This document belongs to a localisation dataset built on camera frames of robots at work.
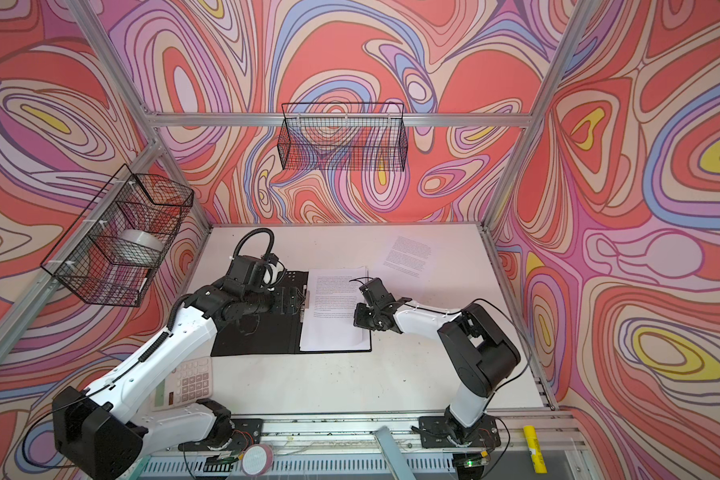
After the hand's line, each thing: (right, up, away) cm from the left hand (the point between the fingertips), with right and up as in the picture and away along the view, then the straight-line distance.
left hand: (293, 295), depth 79 cm
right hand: (+18, -11, +13) cm, 25 cm away
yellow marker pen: (+60, -36, -9) cm, 71 cm away
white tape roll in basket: (-35, +13, -9) cm, 38 cm away
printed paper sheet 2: (+36, +10, +32) cm, 49 cm away
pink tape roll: (-5, -35, -14) cm, 38 cm away
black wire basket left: (-45, +9, -13) cm, 47 cm away
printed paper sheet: (+8, -10, +14) cm, 19 cm away
